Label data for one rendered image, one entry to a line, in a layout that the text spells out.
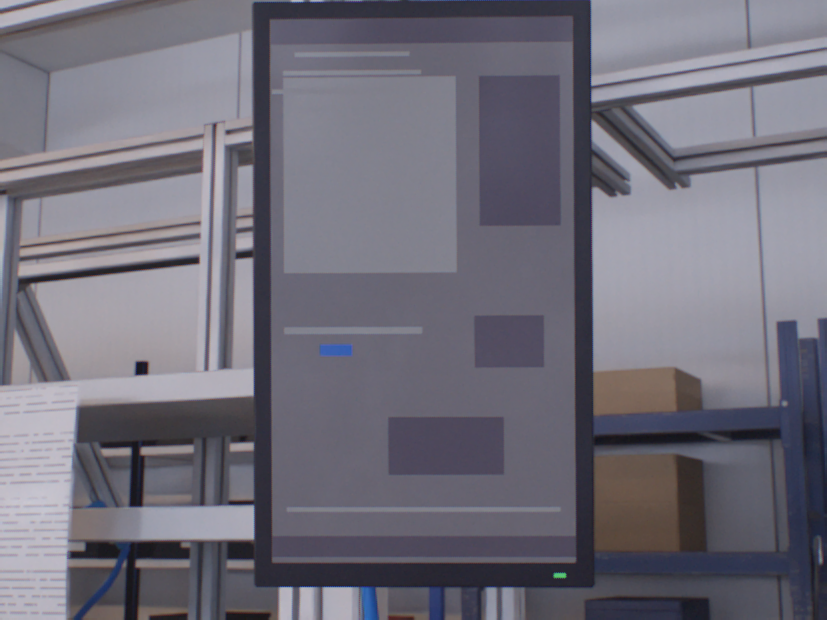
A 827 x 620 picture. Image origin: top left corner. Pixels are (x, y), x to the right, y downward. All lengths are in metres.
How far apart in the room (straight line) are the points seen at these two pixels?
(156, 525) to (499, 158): 0.72
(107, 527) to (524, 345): 0.73
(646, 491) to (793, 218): 1.18
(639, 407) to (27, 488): 2.98
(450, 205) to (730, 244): 3.75
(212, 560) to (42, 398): 0.62
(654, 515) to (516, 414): 3.18
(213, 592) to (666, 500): 2.37
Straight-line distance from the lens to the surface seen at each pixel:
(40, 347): 2.68
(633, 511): 4.30
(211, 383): 1.59
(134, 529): 1.64
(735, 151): 2.42
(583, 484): 1.12
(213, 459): 2.15
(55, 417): 1.60
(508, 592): 1.89
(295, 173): 1.12
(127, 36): 6.18
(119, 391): 1.67
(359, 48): 1.13
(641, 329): 4.84
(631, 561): 4.28
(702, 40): 5.08
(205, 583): 2.15
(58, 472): 1.58
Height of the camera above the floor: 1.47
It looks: 11 degrees up
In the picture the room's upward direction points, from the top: straight up
